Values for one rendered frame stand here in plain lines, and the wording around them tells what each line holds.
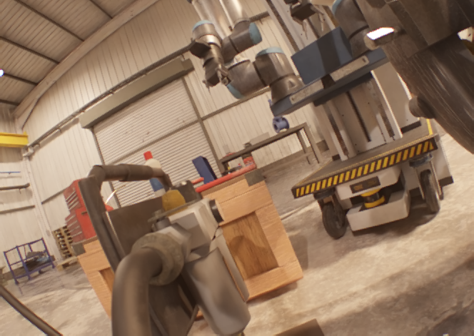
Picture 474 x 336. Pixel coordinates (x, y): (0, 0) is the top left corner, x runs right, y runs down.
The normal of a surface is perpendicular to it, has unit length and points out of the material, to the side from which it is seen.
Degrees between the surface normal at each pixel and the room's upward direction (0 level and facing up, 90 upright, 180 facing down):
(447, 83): 106
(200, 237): 90
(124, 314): 43
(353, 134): 90
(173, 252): 88
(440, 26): 90
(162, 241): 80
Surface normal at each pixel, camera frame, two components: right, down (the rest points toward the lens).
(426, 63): -0.69, 0.47
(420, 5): -0.02, -0.05
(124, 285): -0.07, -0.86
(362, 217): -0.62, 0.22
